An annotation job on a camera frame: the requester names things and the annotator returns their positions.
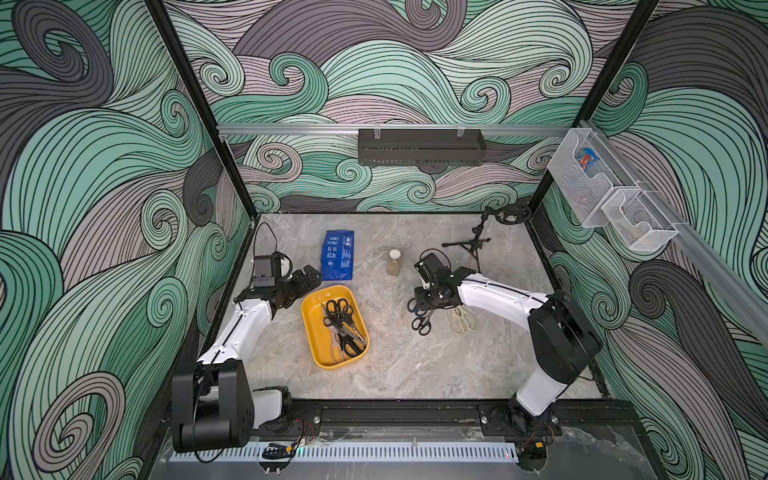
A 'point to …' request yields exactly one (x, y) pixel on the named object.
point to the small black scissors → (420, 323)
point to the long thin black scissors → (345, 317)
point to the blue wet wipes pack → (337, 255)
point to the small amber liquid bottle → (394, 263)
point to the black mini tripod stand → (510, 214)
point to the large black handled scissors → (351, 345)
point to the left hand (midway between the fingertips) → (311, 278)
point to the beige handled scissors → (462, 321)
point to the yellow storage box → (318, 333)
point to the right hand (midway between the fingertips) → (425, 300)
